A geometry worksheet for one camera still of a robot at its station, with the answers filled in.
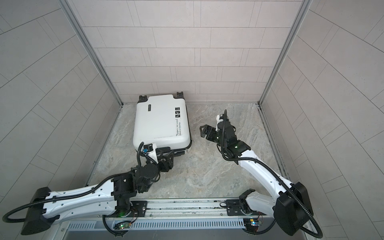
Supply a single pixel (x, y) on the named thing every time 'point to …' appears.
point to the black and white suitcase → (162, 120)
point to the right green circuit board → (251, 224)
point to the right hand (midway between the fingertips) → (203, 130)
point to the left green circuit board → (124, 225)
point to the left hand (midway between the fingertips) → (175, 153)
